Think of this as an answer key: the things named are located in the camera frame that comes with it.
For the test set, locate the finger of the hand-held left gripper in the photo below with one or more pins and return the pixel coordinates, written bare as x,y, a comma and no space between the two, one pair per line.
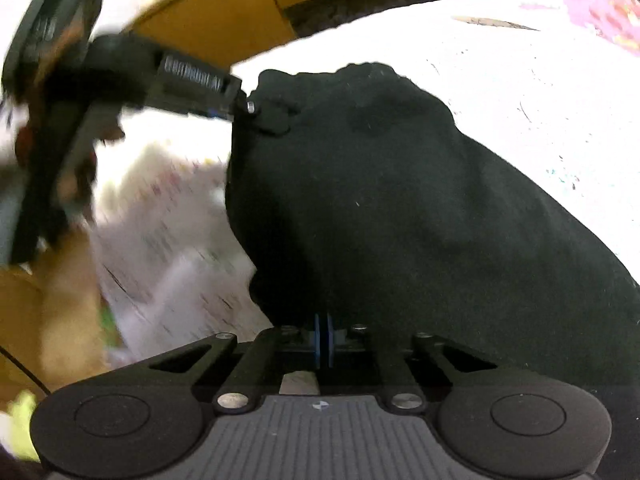
248,106

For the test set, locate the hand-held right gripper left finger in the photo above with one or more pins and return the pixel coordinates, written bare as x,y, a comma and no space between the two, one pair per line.
316,342

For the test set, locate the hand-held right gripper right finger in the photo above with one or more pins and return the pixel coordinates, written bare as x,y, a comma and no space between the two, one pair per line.
330,342

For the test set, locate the black pants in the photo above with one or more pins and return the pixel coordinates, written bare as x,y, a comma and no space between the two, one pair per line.
400,200

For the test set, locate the white floral bedsheet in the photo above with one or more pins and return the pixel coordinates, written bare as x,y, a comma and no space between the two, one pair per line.
500,70

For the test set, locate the yellow pink cartoon quilt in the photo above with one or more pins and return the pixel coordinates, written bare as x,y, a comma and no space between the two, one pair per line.
610,15

